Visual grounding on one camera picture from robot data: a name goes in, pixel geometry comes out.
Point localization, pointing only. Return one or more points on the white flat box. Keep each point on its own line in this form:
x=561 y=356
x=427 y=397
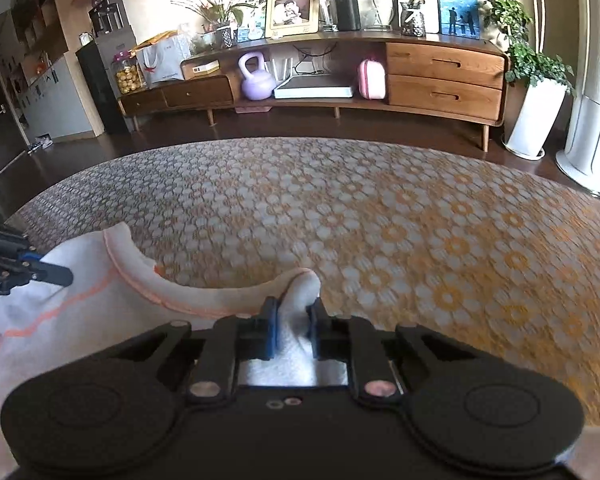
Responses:
x=312 y=91

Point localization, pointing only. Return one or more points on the white router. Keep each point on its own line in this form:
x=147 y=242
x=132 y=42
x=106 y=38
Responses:
x=282 y=72

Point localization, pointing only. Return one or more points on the wooden wall shelf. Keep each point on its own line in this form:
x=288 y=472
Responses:
x=40 y=35

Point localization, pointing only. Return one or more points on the white gift bag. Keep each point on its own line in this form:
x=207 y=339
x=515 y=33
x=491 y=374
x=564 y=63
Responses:
x=167 y=62

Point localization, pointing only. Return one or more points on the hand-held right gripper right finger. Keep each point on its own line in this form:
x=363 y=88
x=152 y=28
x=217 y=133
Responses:
x=317 y=330

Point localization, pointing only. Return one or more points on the black cabinet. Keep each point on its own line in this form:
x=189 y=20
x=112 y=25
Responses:
x=97 y=90

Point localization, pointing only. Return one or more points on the orchid in striped pot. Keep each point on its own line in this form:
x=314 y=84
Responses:
x=226 y=37

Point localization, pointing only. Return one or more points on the yellow floral lace tablecloth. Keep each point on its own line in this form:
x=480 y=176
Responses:
x=380 y=220

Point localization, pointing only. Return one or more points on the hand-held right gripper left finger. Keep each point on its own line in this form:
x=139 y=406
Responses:
x=274 y=332

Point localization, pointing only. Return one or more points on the glass jar of cookies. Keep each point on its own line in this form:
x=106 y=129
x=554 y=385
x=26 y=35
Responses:
x=128 y=77

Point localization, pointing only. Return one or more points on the small figure photo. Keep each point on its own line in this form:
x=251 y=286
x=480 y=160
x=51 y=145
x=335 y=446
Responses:
x=252 y=27

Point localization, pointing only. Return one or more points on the pale glass vase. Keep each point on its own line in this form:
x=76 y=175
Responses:
x=380 y=22

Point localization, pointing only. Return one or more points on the pink case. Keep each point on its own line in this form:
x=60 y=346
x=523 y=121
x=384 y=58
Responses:
x=371 y=80

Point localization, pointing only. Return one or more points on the small white box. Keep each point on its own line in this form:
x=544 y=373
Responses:
x=206 y=67

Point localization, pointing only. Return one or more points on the black speaker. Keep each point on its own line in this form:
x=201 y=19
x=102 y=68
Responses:
x=346 y=12

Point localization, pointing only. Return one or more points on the coffee machine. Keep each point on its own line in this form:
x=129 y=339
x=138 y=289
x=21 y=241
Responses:
x=107 y=17

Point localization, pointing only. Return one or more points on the wooden TV console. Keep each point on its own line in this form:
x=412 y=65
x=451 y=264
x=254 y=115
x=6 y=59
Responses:
x=430 y=95

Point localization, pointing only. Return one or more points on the blue photo print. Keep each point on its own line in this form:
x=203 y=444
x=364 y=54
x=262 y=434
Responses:
x=459 y=10

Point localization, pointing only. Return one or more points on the white garment orange stitching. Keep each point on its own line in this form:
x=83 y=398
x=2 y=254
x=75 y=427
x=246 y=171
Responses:
x=80 y=305

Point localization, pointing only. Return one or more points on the pink flat box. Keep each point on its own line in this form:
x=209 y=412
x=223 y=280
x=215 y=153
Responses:
x=254 y=109

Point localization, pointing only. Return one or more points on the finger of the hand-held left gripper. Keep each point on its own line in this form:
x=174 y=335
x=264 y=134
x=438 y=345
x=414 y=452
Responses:
x=10 y=246
x=55 y=275

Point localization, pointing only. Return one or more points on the white tower air conditioner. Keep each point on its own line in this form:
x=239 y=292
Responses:
x=587 y=145

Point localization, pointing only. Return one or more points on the clear glass trophy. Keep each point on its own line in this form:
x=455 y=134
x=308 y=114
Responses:
x=327 y=17

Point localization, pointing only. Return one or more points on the purple kettlebell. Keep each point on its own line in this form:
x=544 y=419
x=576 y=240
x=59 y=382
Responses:
x=257 y=85

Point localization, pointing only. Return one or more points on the wooden picture frame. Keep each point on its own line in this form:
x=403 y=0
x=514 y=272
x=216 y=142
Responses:
x=290 y=15

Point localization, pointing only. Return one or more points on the green tree in white planter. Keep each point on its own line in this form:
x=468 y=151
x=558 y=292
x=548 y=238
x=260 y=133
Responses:
x=532 y=120

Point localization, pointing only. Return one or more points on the white sneakers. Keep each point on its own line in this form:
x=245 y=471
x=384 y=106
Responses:
x=44 y=141

